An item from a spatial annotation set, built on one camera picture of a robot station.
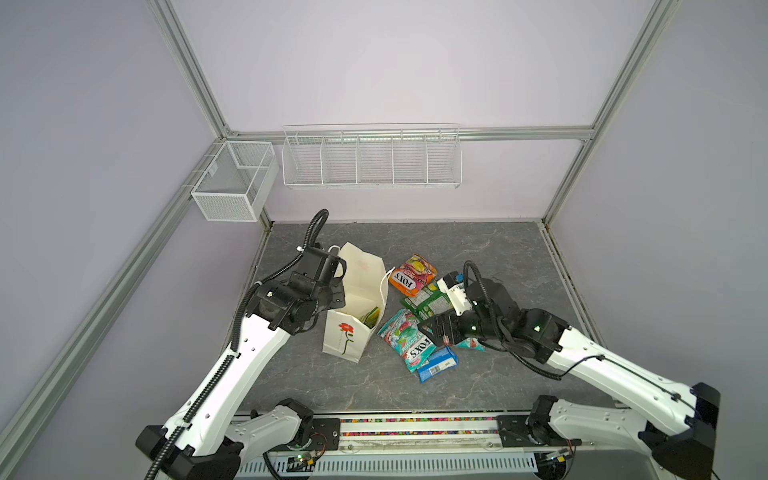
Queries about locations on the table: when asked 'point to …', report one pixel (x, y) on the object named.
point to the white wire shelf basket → (372, 156)
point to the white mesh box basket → (235, 183)
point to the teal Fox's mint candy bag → (402, 332)
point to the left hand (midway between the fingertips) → (333, 295)
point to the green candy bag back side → (428, 303)
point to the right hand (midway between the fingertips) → (431, 322)
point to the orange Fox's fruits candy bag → (413, 275)
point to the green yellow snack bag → (371, 317)
